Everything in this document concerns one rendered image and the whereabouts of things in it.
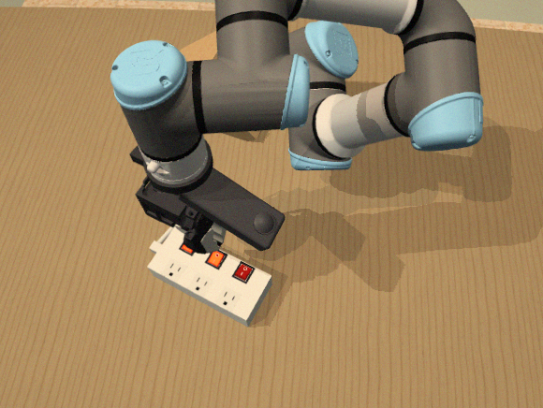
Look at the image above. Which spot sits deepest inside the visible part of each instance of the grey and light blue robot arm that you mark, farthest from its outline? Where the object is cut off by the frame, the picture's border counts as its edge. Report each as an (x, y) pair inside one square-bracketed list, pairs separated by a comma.
[(257, 84)]

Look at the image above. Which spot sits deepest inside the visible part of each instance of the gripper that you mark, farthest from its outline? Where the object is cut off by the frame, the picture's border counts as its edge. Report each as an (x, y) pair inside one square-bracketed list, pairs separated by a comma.
[(203, 236)]

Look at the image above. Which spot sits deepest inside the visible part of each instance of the cream power strip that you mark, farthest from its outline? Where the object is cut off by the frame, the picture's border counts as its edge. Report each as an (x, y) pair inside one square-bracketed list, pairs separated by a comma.
[(219, 280)]

